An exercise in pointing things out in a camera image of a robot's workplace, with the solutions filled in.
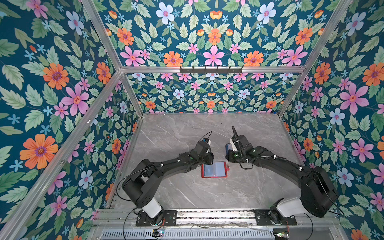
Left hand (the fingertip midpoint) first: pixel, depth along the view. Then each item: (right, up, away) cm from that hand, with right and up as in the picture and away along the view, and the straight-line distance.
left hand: (216, 154), depth 86 cm
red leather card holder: (0, -10, +4) cm, 11 cm away
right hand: (+5, -1, 0) cm, 5 cm away
